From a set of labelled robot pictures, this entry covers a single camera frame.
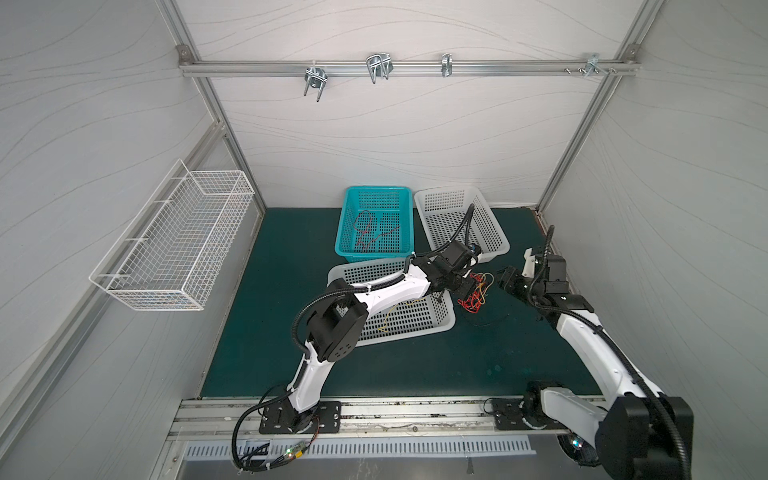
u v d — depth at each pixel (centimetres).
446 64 78
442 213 118
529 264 76
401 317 91
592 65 77
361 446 70
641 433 39
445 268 68
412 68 78
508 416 74
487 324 89
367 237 111
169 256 68
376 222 116
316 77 79
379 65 77
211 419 75
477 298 92
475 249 77
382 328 88
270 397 74
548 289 64
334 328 50
